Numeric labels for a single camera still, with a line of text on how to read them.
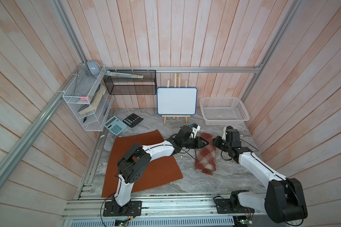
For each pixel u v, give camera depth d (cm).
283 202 41
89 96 77
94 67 82
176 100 101
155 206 75
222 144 76
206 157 83
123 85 107
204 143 82
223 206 73
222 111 118
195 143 76
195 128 80
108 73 90
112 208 65
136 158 55
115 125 107
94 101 79
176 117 107
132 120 111
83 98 73
